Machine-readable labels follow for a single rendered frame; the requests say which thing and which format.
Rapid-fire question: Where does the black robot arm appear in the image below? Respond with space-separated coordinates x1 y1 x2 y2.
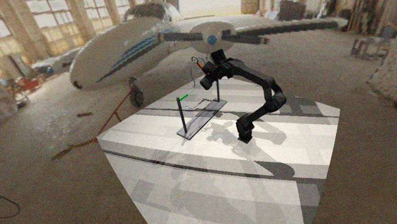
202 49 287 144

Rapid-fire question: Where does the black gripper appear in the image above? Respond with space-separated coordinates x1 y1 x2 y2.
200 64 222 90

